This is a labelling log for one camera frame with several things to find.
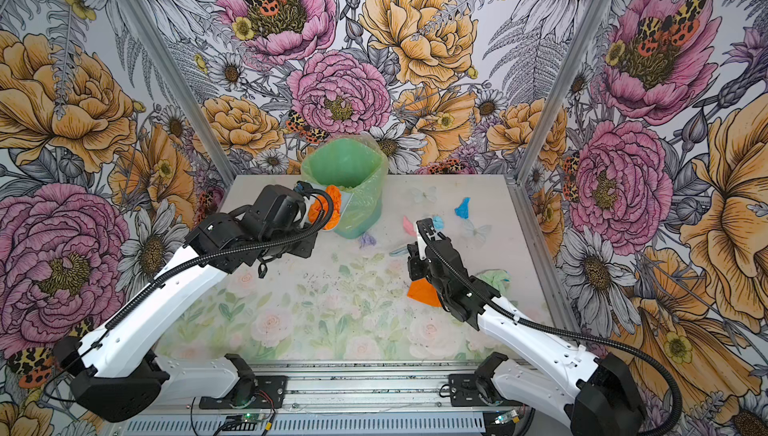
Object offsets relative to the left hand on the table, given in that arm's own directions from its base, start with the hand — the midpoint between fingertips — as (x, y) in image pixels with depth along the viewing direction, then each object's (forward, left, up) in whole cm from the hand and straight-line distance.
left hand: (306, 243), depth 70 cm
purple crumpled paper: (+18, -12, -26) cm, 34 cm away
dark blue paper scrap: (+32, -47, -28) cm, 63 cm away
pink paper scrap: (+25, -26, -28) cm, 45 cm away
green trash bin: (+38, -9, -11) cm, 41 cm away
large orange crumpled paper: (0, -29, -27) cm, 40 cm away
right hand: (+3, -25, -10) cm, 27 cm away
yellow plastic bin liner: (+38, -9, -11) cm, 41 cm away
